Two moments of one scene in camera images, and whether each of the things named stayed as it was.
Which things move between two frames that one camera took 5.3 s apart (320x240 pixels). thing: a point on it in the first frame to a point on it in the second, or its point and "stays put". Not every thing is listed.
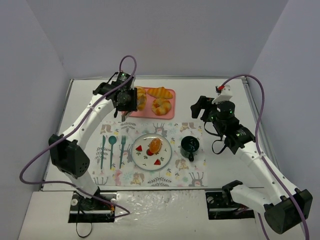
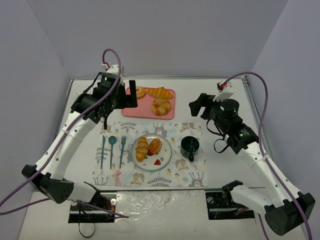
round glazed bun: [155, 145] stays put
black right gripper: [205, 110] stays put
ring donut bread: [141, 91] stays put
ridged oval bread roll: [141, 101] to [142, 149]
